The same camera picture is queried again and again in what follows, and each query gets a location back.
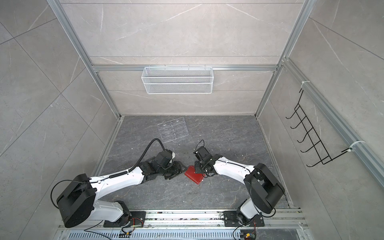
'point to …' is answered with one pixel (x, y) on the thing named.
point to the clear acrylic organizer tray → (173, 129)
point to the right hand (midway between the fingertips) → (198, 166)
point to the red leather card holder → (190, 172)
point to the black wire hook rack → (325, 157)
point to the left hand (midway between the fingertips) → (186, 167)
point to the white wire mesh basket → (173, 80)
